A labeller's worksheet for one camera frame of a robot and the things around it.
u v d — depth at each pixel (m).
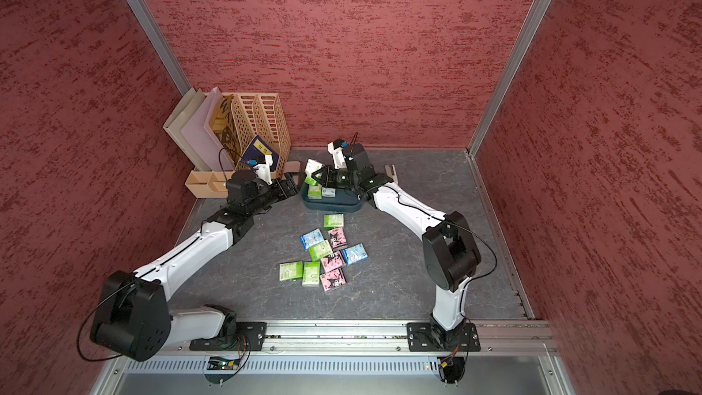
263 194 0.69
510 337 0.76
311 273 0.83
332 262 0.85
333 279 0.82
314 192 1.02
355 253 0.87
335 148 0.77
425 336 0.74
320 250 0.88
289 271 0.83
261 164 0.74
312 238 0.91
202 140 0.92
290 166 1.11
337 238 0.90
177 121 0.88
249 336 0.75
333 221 0.95
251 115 1.10
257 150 1.04
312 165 0.82
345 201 0.97
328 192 1.03
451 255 0.48
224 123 1.00
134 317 0.41
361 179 0.67
